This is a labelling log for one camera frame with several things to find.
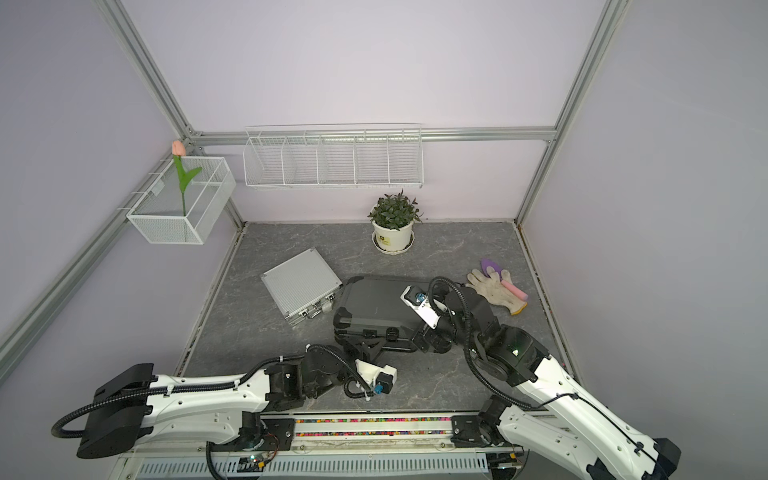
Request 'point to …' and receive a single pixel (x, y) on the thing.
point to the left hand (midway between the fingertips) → (381, 336)
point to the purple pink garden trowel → (485, 263)
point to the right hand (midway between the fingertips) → (418, 305)
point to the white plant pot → (392, 239)
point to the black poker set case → (372, 306)
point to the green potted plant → (395, 211)
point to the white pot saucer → (394, 252)
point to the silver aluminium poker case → (303, 286)
